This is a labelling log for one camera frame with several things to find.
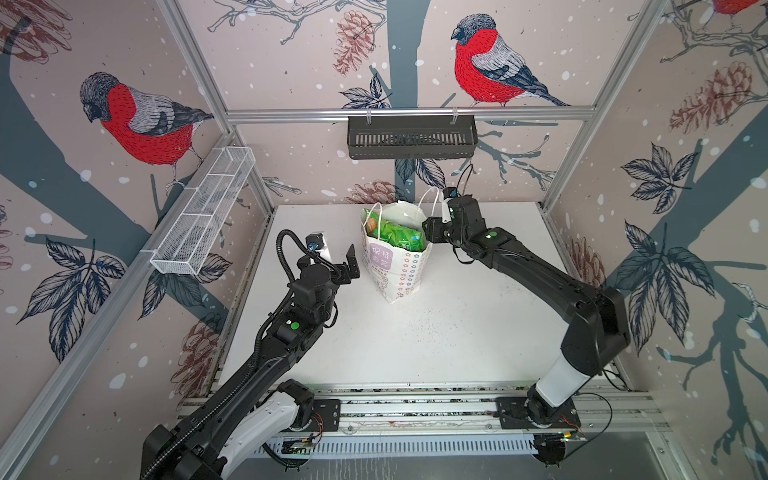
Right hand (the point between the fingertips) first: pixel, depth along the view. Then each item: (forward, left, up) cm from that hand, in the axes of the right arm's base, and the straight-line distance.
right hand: (431, 219), depth 86 cm
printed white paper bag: (-12, +10, +1) cm, 16 cm away
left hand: (-14, +24, +5) cm, 28 cm away
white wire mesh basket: (-15, +61, +8) cm, 63 cm away
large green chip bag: (-5, +13, -1) cm, 13 cm away
